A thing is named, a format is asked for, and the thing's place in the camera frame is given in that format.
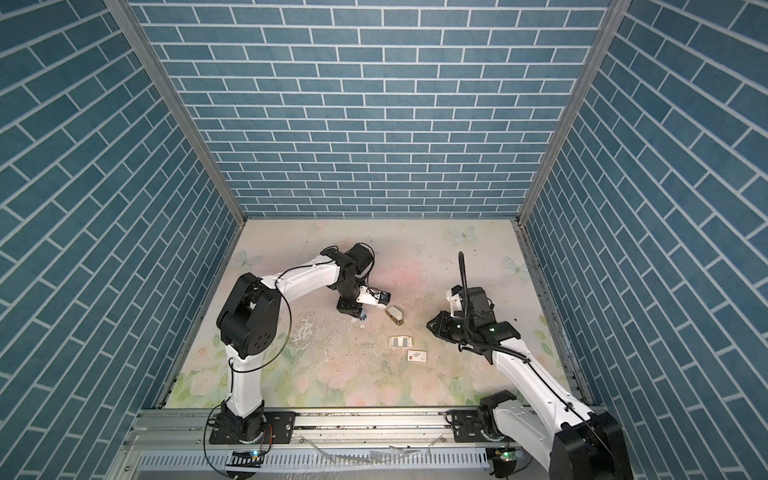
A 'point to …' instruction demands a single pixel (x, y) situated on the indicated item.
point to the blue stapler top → (363, 315)
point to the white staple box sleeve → (420, 356)
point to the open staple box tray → (400, 341)
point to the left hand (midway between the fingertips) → (359, 303)
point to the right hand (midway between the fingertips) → (427, 322)
